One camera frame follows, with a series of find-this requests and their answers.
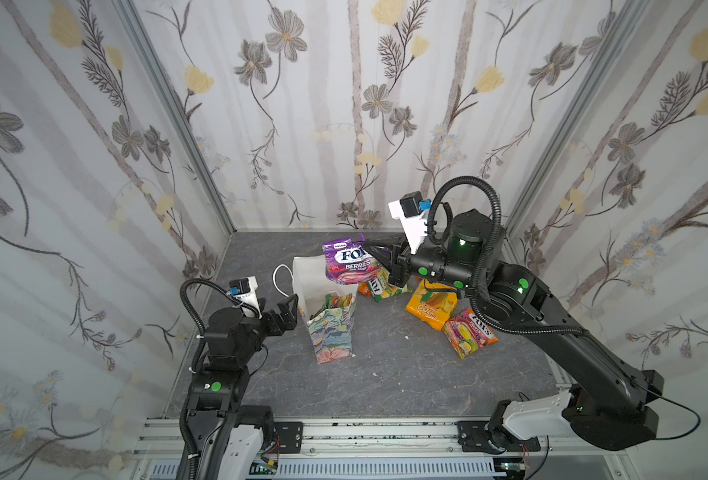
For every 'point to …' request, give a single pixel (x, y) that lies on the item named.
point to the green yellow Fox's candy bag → (381, 288)
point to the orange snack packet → (363, 288)
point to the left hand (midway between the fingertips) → (278, 291)
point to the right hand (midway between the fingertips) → (366, 239)
